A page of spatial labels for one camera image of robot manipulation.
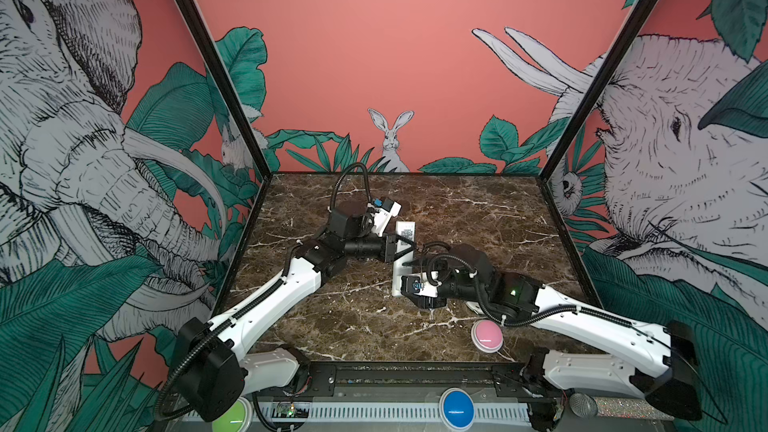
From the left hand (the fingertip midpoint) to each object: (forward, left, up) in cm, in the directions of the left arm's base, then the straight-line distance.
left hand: (414, 244), depth 69 cm
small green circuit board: (-29, +31, -26) cm, 50 cm away
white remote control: (+3, +2, +2) cm, 4 cm away
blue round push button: (-31, -9, -24) cm, 40 cm away
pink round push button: (-15, -20, -25) cm, 35 cm away
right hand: (-6, +3, -3) cm, 8 cm away
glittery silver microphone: (-32, -38, -21) cm, 54 cm away
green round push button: (-30, +42, -24) cm, 57 cm away
